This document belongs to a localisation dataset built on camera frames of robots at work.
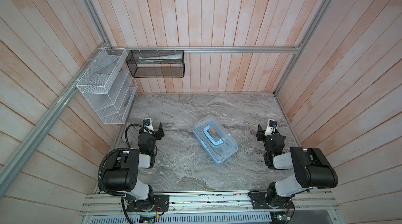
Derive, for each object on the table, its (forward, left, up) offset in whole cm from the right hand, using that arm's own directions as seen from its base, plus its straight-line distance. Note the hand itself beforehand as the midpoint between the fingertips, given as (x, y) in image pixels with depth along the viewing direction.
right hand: (264, 124), depth 91 cm
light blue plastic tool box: (-12, +30, +3) cm, 33 cm away
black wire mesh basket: (+37, +69, +17) cm, 80 cm away
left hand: (-3, +66, +1) cm, 66 cm away
